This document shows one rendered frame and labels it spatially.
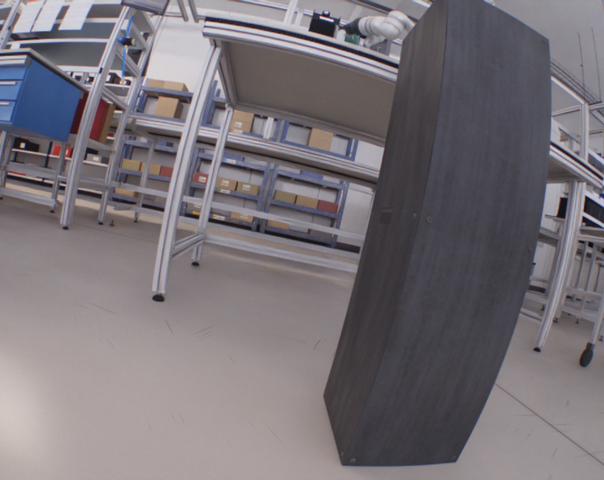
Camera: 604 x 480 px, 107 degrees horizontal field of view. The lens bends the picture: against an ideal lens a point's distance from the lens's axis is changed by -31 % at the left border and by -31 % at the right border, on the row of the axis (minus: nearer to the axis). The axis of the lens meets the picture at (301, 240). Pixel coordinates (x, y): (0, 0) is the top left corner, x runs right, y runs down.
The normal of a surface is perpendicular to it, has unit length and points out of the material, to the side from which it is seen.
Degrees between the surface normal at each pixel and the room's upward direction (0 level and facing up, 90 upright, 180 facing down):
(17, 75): 90
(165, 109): 90
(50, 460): 0
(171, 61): 90
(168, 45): 90
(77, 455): 0
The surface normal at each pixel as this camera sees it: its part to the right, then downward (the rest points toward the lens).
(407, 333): 0.07, 0.09
